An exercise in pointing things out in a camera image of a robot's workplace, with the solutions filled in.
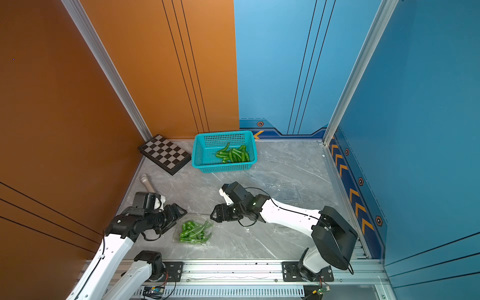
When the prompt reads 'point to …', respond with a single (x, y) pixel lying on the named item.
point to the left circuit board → (154, 292)
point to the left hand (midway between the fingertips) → (184, 212)
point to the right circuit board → (320, 290)
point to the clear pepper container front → (194, 230)
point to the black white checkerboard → (166, 154)
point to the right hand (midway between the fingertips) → (216, 216)
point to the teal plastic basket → (205, 146)
